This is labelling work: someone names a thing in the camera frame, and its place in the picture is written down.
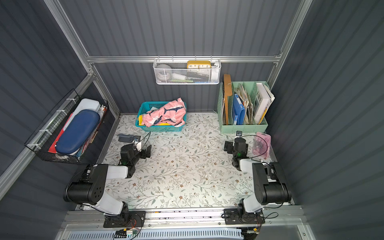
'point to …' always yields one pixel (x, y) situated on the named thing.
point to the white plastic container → (84, 104)
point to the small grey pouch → (127, 138)
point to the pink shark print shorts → (171, 113)
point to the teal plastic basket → (145, 107)
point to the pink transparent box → (261, 144)
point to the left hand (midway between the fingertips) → (143, 144)
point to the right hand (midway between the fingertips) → (239, 142)
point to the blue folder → (238, 110)
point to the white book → (264, 98)
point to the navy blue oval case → (79, 128)
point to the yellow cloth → (141, 123)
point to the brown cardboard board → (228, 92)
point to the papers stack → (248, 106)
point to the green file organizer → (250, 87)
